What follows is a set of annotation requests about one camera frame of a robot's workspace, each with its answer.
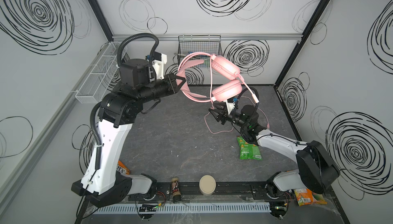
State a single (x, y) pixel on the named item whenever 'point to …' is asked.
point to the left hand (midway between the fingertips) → (186, 80)
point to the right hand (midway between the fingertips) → (209, 107)
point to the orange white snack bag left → (122, 169)
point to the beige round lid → (207, 185)
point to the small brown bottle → (176, 194)
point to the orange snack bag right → (305, 197)
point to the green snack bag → (247, 151)
